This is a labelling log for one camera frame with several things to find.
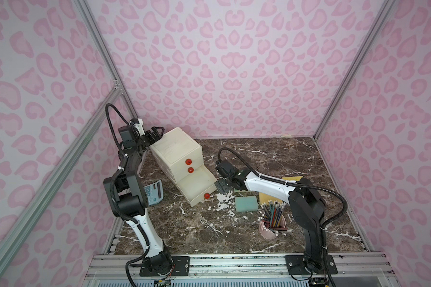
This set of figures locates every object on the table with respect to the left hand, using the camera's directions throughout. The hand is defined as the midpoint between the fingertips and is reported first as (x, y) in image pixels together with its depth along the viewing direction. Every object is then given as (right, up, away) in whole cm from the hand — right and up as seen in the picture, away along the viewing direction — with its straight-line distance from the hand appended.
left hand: (161, 130), depth 94 cm
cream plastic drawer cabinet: (+16, -28, +7) cm, 33 cm away
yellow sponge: (+71, -26, +7) cm, 76 cm away
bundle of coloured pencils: (+53, -37, -18) cm, 67 cm away
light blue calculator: (-3, -32, -1) cm, 32 cm away
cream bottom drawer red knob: (+24, -33, -4) cm, 41 cm away
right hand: (+34, -26, -1) cm, 43 cm away
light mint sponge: (+44, -38, -3) cm, 58 cm away
